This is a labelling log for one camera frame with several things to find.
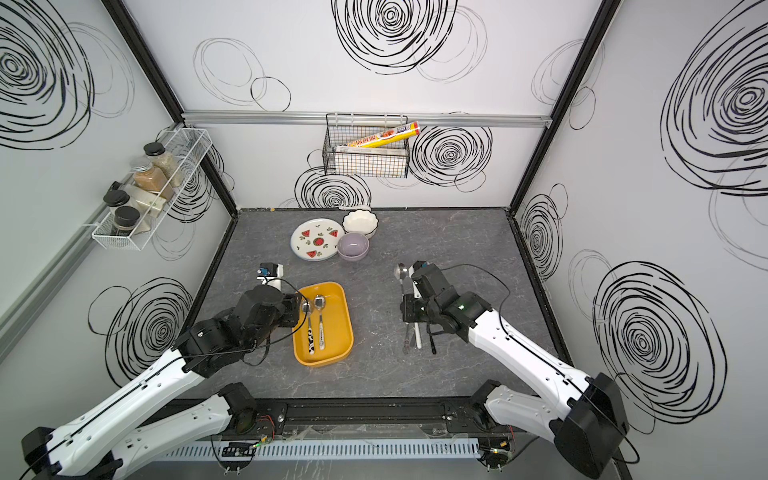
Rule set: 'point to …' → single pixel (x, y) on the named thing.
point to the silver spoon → (320, 303)
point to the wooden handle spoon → (397, 273)
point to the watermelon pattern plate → (316, 239)
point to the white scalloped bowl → (360, 221)
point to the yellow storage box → (337, 323)
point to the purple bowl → (353, 247)
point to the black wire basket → (387, 159)
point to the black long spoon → (431, 339)
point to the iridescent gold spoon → (406, 343)
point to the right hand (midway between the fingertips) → (400, 308)
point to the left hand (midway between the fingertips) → (295, 296)
